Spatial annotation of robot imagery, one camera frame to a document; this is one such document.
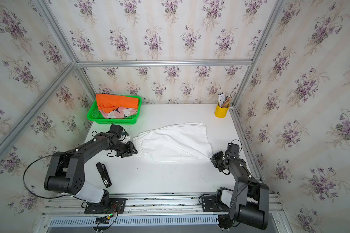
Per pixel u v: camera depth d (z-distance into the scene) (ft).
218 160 2.60
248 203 1.36
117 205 2.40
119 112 3.63
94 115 3.50
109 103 3.54
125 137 2.61
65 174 1.45
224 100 3.51
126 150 2.57
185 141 3.16
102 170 2.67
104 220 2.35
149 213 2.40
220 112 3.55
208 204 2.41
